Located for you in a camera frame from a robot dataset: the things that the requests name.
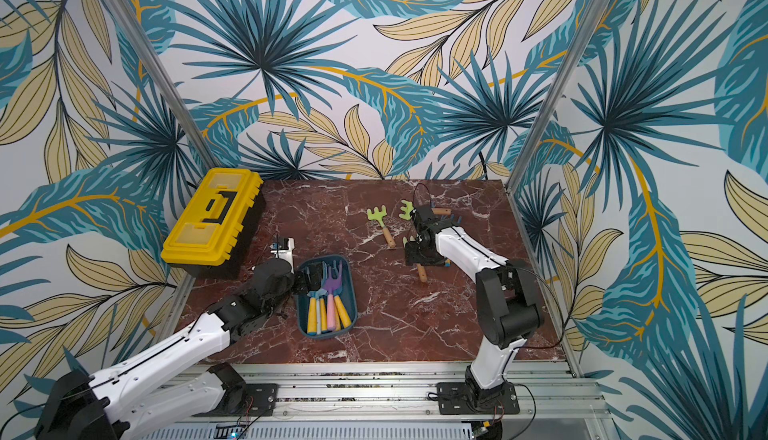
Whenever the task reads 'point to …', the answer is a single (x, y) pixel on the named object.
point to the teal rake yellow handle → (323, 314)
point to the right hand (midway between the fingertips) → (420, 258)
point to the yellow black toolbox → (218, 235)
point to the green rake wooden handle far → (408, 209)
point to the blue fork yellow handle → (447, 262)
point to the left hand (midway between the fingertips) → (307, 269)
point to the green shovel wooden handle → (422, 273)
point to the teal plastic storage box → (337, 278)
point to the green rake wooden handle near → (376, 214)
